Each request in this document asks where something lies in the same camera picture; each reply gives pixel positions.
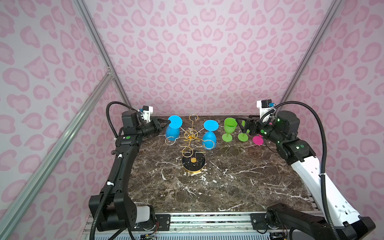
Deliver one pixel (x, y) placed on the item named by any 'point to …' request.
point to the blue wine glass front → (172, 131)
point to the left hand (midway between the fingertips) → (170, 119)
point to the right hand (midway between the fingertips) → (243, 116)
